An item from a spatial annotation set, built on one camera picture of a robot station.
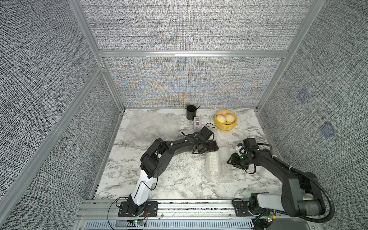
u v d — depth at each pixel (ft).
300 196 1.40
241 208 2.38
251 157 2.14
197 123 3.48
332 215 1.24
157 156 1.80
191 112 3.52
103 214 2.40
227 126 3.41
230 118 3.49
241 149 2.66
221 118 3.46
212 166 2.63
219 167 2.67
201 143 2.35
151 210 2.40
